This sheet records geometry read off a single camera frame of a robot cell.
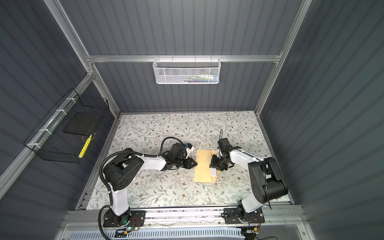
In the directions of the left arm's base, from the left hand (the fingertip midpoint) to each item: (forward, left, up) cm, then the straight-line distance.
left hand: (197, 164), depth 92 cm
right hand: (-2, -10, 0) cm, 10 cm away
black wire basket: (+6, +65, +27) cm, 71 cm away
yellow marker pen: (-1, +53, +26) cm, 59 cm away
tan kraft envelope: (-4, -3, 0) cm, 5 cm away
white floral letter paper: (-6, -9, +2) cm, 11 cm away
